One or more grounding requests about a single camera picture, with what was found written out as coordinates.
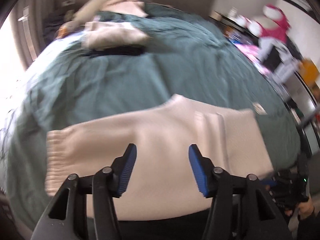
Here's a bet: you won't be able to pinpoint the beige pillow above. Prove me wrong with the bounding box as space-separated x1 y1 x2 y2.
72 0 148 24

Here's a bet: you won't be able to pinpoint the white duvet label tag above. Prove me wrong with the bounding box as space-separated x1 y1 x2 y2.
252 102 267 115

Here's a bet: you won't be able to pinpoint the orange cardboard box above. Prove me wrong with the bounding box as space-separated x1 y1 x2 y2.
298 59 319 87

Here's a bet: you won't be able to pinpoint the pink white plush toy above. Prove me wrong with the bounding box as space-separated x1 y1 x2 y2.
235 4 291 43

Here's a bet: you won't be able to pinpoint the teal green bed duvet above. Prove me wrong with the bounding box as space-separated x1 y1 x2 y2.
7 4 300 229

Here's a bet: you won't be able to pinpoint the beige folded garment on bed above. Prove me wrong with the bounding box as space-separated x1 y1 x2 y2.
81 21 150 50

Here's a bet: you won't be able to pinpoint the black metal rack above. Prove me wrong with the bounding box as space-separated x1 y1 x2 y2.
209 13 319 156

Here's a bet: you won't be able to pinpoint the cream chevron textured pants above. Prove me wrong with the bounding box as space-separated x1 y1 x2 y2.
45 94 273 220

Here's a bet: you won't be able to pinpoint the grey hoodie clothes pile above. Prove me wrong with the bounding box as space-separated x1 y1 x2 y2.
257 37 299 85

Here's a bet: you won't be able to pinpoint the black folded garment on bed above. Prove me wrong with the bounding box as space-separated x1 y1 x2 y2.
82 46 146 58

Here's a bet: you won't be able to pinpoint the person's right hand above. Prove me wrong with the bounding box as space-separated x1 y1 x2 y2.
296 197 315 220

